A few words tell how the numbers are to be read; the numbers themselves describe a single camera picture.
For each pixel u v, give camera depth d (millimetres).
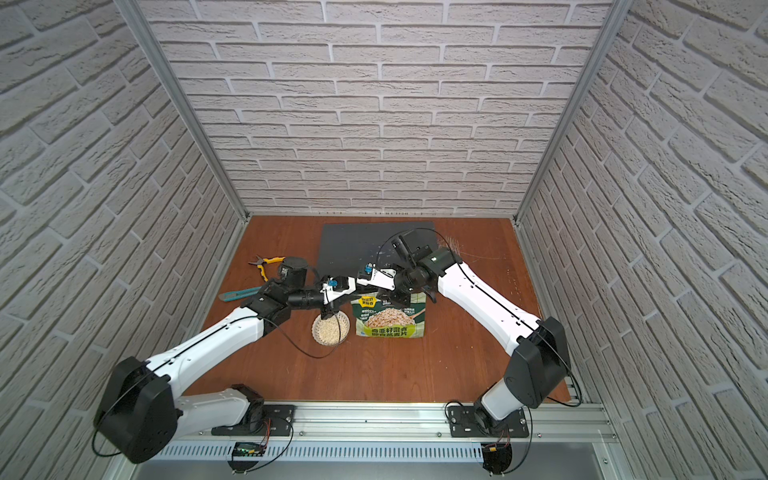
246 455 713
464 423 725
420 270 558
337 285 640
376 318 793
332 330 851
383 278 647
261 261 1033
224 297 947
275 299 620
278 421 743
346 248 1053
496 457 693
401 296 674
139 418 392
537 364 416
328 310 681
